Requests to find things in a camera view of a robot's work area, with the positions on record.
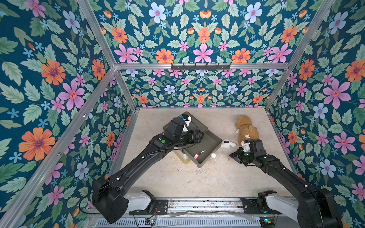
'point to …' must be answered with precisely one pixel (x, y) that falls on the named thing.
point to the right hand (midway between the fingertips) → (229, 154)
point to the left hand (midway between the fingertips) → (199, 134)
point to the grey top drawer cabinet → (210, 142)
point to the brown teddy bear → (245, 130)
